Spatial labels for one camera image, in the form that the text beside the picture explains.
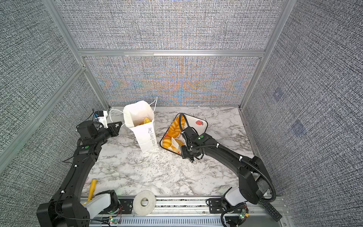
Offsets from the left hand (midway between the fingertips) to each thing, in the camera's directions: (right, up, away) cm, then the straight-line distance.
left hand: (121, 122), depth 79 cm
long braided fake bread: (+29, -6, +22) cm, 36 cm away
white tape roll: (+16, -45, -7) cm, 48 cm away
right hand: (+35, -18, +5) cm, 40 cm away
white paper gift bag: (+6, +4, +14) cm, 16 cm away
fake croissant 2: (+10, +1, +13) cm, 17 cm away
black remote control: (+79, -44, -7) cm, 91 cm away
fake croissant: (+24, -13, +16) cm, 32 cm away
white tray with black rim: (+48, -3, +29) cm, 56 cm away
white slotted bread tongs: (+29, -13, +8) cm, 33 cm away
